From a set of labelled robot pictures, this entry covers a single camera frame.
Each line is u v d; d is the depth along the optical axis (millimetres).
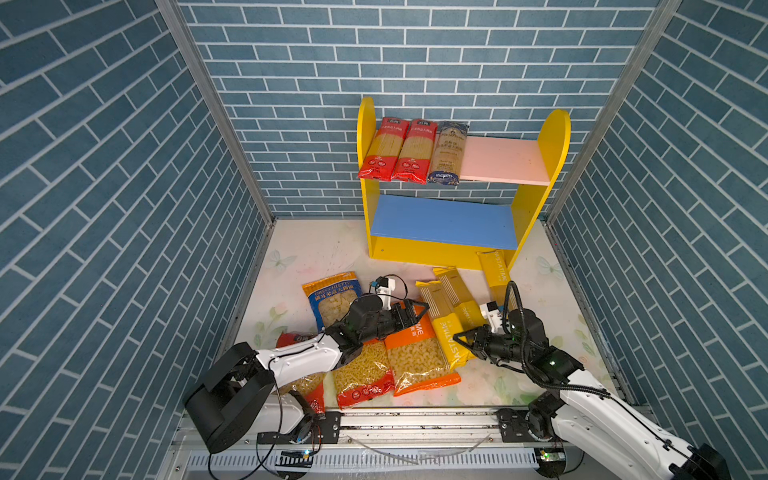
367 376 788
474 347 697
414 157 769
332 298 937
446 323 806
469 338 764
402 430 752
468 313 912
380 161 754
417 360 824
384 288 765
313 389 771
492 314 753
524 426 734
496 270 1017
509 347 663
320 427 732
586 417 526
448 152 784
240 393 414
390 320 716
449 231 978
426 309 753
